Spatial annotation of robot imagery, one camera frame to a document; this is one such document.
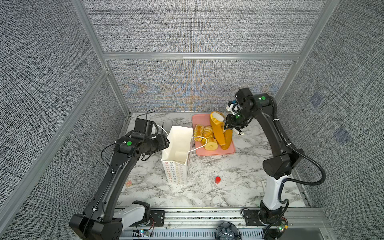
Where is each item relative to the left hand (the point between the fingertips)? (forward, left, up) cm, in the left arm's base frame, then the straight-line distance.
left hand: (165, 143), depth 73 cm
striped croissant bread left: (+22, -19, -20) cm, 36 cm away
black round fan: (-35, -27, -23) cm, 50 cm away
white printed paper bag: (+6, -3, -24) cm, 25 cm away
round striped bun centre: (+20, -25, -17) cm, 36 cm away
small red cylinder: (-11, -27, -23) cm, 37 cm away
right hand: (+9, -33, 0) cm, 34 cm away
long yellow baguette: (+14, -27, +1) cm, 31 cm away
